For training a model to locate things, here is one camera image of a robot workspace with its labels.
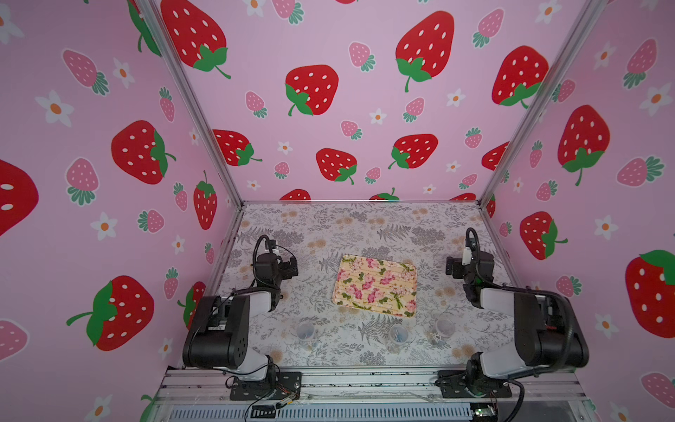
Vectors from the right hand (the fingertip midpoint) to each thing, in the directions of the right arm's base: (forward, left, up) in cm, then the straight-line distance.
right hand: (462, 256), depth 94 cm
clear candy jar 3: (-25, +10, -6) cm, 28 cm away
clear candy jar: (-30, +53, -6) cm, 62 cm away
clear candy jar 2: (-28, +23, -9) cm, 37 cm away
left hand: (-5, +67, -1) cm, 67 cm away
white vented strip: (-50, +43, -7) cm, 66 cm away
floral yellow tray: (-10, +31, -7) cm, 33 cm away
